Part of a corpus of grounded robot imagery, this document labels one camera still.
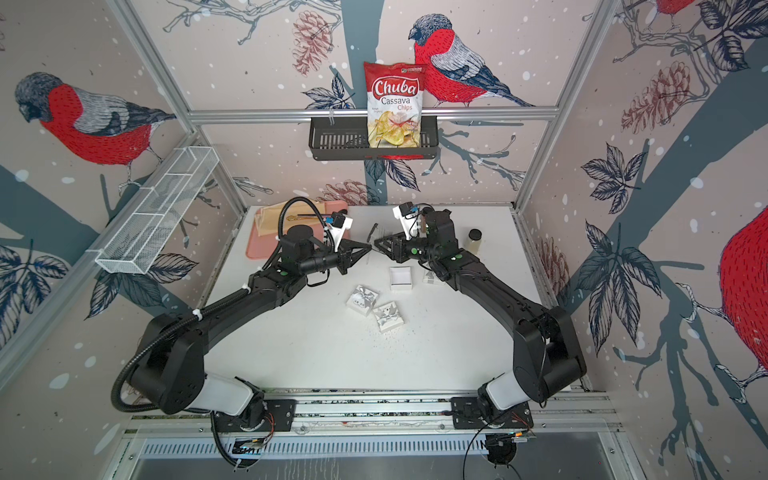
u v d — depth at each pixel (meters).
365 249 0.78
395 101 0.84
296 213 1.20
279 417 0.73
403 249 0.70
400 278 1.01
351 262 0.73
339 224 0.70
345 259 0.70
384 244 0.79
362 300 0.90
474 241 0.98
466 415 0.73
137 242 0.71
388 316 0.87
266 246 1.10
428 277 0.98
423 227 0.64
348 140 1.07
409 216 0.71
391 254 0.73
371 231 0.78
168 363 0.42
